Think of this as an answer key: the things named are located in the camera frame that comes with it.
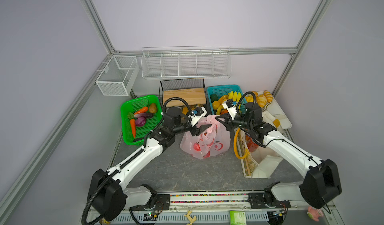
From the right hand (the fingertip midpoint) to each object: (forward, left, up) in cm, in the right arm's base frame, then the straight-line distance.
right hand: (216, 118), depth 77 cm
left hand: (-4, +5, +3) cm, 7 cm away
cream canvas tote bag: (-22, -19, -4) cm, 30 cm away
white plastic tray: (+27, -48, -24) cm, 60 cm away
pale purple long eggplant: (+18, +46, -20) cm, 54 cm away
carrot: (+24, +51, -22) cm, 60 cm away
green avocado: (+34, -2, -19) cm, 39 cm away
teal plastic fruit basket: (+40, -9, -17) cm, 45 cm away
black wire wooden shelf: (+29, +14, -7) cm, 33 cm away
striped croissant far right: (+38, -46, -22) cm, 64 cm away
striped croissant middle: (+32, -38, -21) cm, 54 cm away
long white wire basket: (+42, +18, +6) cm, 46 cm away
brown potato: (+23, +43, -18) cm, 52 cm away
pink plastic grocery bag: (-8, +1, -10) cm, 13 cm away
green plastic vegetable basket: (+25, +57, -19) cm, 65 cm away
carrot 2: (+17, +57, -20) cm, 63 cm away
